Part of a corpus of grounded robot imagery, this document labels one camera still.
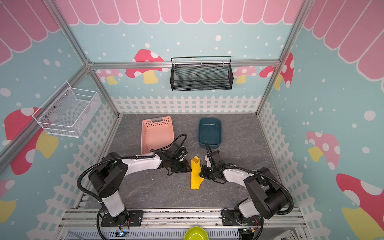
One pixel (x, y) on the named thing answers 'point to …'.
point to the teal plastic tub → (210, 130)
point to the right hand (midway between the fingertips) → (198, 173)
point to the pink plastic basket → (156, 136)
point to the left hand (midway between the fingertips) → (189, 173)
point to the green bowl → (195, 233)
